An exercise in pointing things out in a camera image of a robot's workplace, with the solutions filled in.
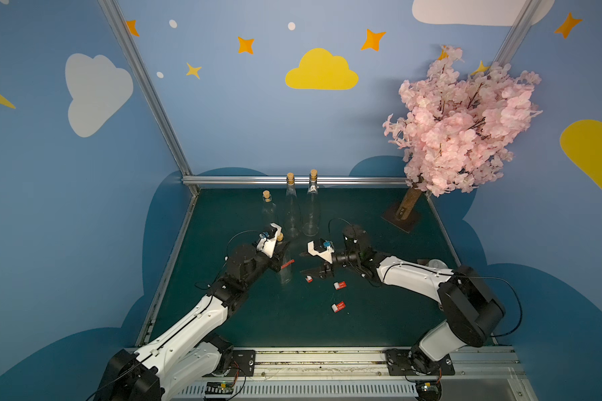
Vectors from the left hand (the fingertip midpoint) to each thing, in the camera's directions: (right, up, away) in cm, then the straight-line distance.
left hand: (284, 235), depth 77 cm
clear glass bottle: (+9, +1, +29) cm, 30 cm away
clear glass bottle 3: (-7, +8, +12) cm, 16 cm away
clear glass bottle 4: (0, -16, +16) cm, 22 cm away
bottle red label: (+19, -20, +13) cm, 31 cm away
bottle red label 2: (+18, -26, +8) cm, 32 cm away
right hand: (+7, -7, +2) cm, 10 cm away
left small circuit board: (-19, -45, -5) cm, 49 cm away
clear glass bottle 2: (+2, +4, +23) cm, 24 cm away
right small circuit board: (+43, -46, -4) cm, 63 cm away
